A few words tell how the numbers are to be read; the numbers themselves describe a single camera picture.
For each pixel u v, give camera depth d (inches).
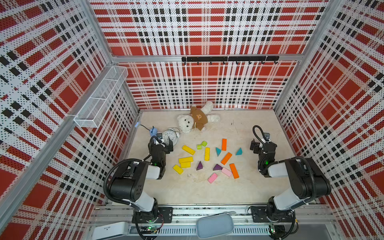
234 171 34.8
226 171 34.8
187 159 36.8
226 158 36.9
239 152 36.9
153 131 38.5
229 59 34.9
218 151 38.3
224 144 39.8
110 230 25.4
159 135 31.1
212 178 34.2
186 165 35.7
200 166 34.8
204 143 39.7
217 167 34.8
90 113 35.4
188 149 38.8
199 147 38.9
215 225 27.2
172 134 39.9
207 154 37.6
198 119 42.3
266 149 31.5
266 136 31.4
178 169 35.4
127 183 17.9
